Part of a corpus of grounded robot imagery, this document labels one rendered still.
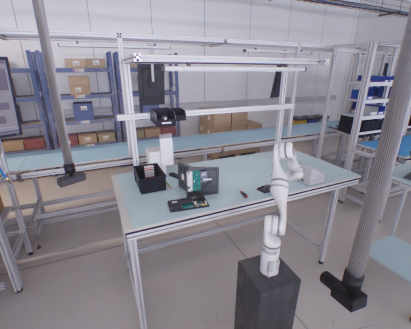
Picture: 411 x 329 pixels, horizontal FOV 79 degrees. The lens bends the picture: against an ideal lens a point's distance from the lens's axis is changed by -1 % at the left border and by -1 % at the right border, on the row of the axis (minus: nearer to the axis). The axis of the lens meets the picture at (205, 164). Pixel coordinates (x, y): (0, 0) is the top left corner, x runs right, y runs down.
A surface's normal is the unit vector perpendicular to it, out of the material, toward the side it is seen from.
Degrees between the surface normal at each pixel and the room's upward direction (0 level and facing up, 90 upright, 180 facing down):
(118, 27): 90
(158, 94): 98
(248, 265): 0
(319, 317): 0
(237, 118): 90
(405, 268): 0
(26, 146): 90
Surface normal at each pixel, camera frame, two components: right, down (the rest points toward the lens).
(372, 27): -0.91, 0.15
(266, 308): 0.35, 0.33
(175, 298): 0.00, -0.94
